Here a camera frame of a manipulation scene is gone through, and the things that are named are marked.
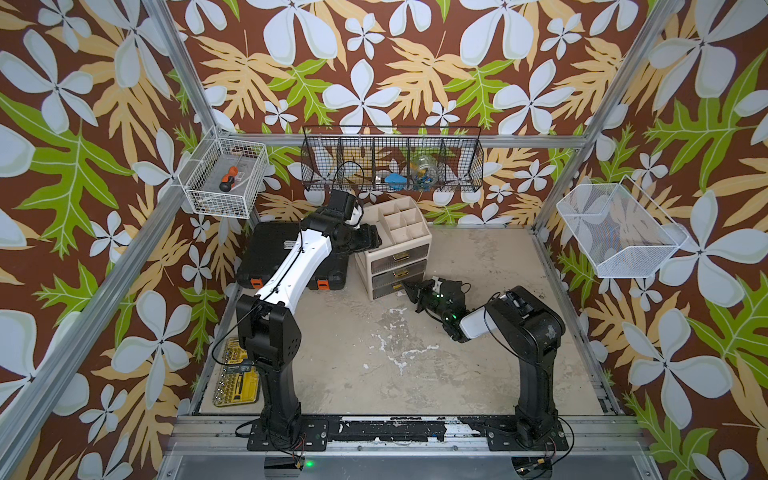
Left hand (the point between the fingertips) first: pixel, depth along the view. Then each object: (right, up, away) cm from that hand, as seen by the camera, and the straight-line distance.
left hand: (374, 239), depth 86 cm
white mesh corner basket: (+69, +2, -4) cm, 69 cm away
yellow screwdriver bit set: (-37, -40, -6) cm, 54 cm away
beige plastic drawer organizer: (+9, -4, -2) cm, 10 cm away
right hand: (+8, -13, +7) cm, 16 cm away
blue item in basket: (+7, +19, +8) cm, 22 cm away
